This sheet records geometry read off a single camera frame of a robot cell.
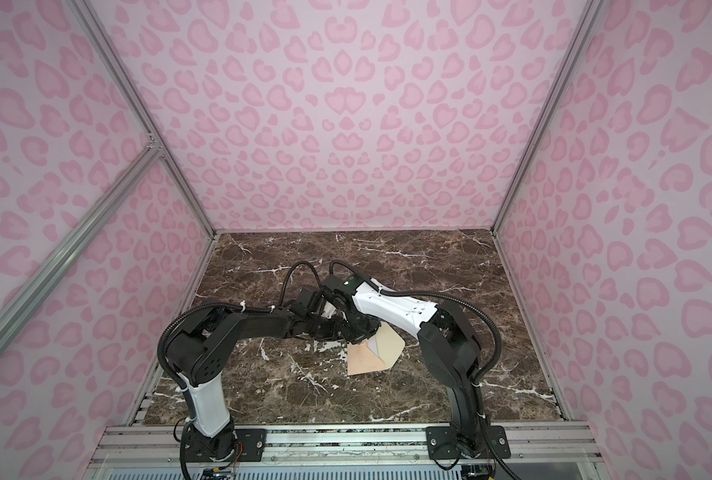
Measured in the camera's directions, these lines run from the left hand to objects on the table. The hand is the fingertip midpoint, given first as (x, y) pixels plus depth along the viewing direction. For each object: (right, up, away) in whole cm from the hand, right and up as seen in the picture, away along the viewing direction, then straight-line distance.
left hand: (354, 332), depth 91 cm
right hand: (+2, 0, -7) cm, 8 cm away
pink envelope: (+6, -5, -4) cm, 9 cm away
